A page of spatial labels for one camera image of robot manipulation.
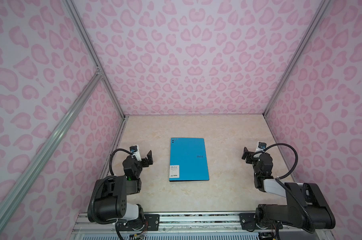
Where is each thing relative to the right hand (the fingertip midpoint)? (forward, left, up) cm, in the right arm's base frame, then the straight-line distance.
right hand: (253, 147), depth 89 cm
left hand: (-2, +65, 0) cm, 65 cm away
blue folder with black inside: (-4, +39, -10) cm, 40 cm away
